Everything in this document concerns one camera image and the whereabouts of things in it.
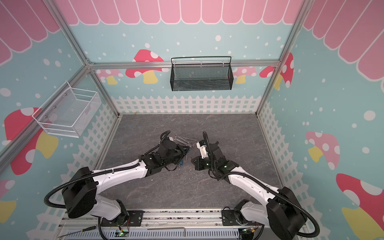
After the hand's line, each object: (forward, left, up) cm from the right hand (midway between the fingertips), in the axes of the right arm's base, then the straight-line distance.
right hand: (190, 160), depth 80 cm
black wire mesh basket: (+50, -6, +22) cm, 55 cm away
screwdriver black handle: (-30, +52, -12) cm, 61 cm away
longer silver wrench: (+17, +5, -9) cm, 20 cm away
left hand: (+5, 0, +2) cm, 5 cm away
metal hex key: (+24, +2, -14) cm, 27 cm away
